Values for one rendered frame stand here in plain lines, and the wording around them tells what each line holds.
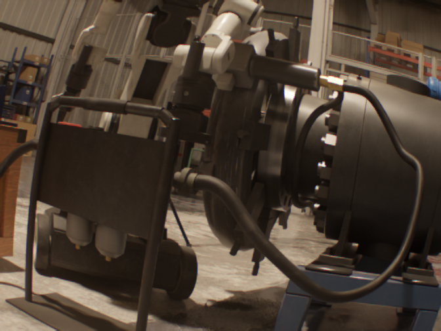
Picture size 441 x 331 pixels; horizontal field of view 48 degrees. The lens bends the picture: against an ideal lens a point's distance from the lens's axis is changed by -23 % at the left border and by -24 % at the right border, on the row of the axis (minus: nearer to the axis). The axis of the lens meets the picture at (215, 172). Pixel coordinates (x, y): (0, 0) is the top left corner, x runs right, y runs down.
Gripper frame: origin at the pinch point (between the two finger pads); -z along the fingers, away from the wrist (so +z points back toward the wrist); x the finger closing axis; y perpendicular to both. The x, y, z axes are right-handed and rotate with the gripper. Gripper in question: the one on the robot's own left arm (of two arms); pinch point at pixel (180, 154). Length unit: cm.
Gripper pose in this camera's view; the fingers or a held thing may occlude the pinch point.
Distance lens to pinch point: 140.4
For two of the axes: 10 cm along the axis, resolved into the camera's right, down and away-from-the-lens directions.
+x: 9.3, 1.9, -3.2
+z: 2.0, -9.8, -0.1
